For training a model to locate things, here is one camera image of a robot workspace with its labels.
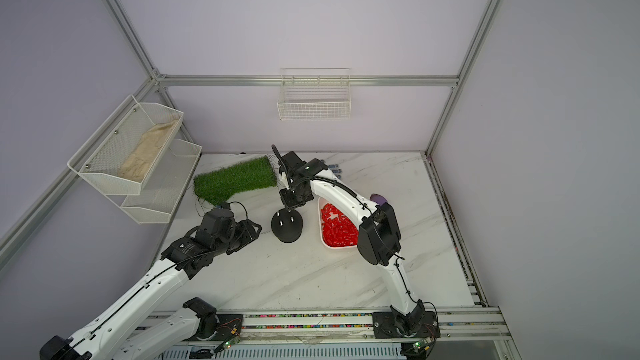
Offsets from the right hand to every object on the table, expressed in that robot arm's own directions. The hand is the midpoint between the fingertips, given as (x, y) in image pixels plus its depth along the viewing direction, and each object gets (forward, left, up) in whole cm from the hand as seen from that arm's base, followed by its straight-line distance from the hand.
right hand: (292, 207), depth 86 cm
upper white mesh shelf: (+12, +53, +19) cm, 57 cm away
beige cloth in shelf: (+6, +47, +18) cm, 50 cm away
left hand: (-10, +10, +1) cm, 15 cm away
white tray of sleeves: (-3, -16, -11) cm, 20 cm away
